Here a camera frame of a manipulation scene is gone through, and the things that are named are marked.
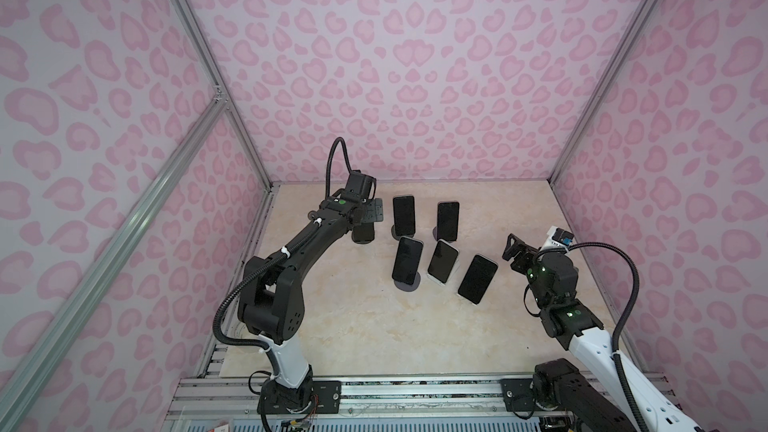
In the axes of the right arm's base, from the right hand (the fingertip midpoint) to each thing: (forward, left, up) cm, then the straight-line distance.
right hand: (522, 238), depth 79 cm
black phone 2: (+15, +31, -10) cm, 36 cm away
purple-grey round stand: (-6, +30, -16) cm, 35 cm away
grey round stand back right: (+13, +21, -17) cm, 29 cm away
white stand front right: (-1, +8, -7) cm, 11 cm away
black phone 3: (+1, +19, -15) cm, 24 cm away
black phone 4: (-5, +10, -13) cm, 17 cm away
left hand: (+14, +43, -2) cm, 45 cm away
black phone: (+12, +45, -15) cm, 49 cm away
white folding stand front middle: (0, +15, -17) cm, 23 cm away
